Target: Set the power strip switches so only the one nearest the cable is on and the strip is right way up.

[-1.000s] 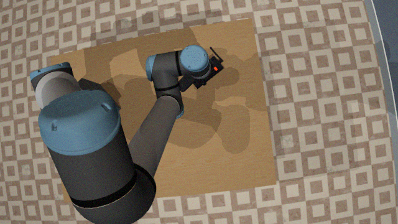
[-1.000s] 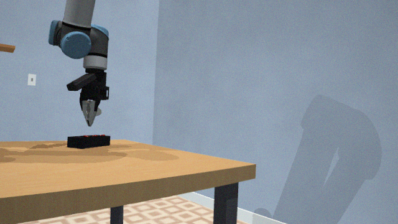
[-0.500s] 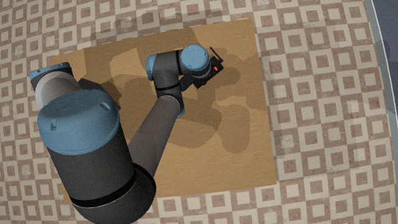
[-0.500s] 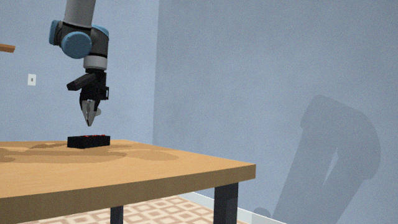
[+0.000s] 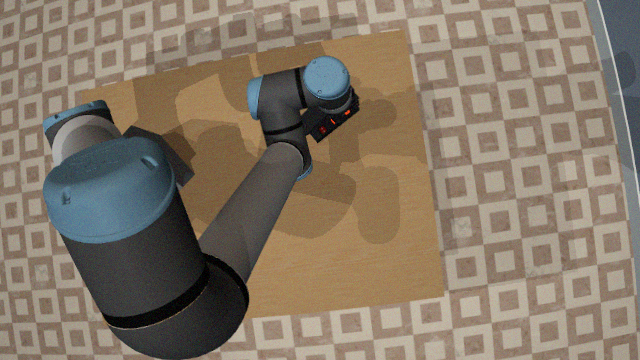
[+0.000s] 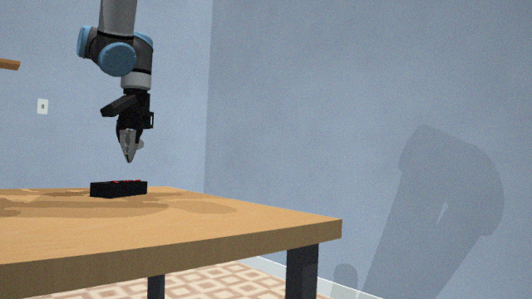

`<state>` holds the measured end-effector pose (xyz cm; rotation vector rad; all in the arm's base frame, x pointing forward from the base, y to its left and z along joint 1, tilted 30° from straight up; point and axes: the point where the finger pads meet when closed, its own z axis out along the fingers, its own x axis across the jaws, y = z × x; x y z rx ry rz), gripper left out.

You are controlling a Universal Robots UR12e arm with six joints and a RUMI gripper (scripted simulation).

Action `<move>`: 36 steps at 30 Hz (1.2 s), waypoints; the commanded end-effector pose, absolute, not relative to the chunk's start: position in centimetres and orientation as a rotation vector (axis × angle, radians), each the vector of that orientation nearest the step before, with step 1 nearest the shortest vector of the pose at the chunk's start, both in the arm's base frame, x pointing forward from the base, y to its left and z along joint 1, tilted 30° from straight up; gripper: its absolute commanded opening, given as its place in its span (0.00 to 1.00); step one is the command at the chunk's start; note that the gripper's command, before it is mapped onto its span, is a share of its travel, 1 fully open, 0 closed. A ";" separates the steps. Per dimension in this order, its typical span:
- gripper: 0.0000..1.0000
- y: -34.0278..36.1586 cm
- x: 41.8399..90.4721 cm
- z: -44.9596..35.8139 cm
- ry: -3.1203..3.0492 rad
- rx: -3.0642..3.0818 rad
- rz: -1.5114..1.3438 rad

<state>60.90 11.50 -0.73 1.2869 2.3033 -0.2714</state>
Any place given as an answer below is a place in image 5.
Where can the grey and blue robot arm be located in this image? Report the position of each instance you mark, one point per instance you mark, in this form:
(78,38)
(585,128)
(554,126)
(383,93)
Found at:
(119,212)

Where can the black power strip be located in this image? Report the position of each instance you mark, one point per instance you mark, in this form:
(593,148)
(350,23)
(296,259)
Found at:
(327,126)

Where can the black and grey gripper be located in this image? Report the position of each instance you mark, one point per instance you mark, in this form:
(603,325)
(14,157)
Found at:
(335,117)

